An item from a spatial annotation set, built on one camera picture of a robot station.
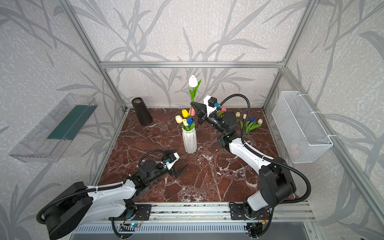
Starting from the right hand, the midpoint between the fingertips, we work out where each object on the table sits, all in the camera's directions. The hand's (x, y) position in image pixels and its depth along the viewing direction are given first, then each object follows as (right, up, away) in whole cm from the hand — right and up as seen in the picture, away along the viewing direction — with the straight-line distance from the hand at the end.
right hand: (193, 99), depth 68 cm
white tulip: (-4, -11, +6) cm, 13 cm away
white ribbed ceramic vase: (-3, -22, +16) cm, 27 cm away
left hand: (-5, -27, +10) cm, 30 cm away
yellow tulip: (-5, -6, +9) cm, 12 cm away
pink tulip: (-1, -6, +6) cm, 8 cm away
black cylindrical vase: (-38, -5, +36) cm, 53 cm away
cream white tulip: (-7, -9, +5) cm, 13 cm away
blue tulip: (-1, -10, +2) cm, 10 cm away
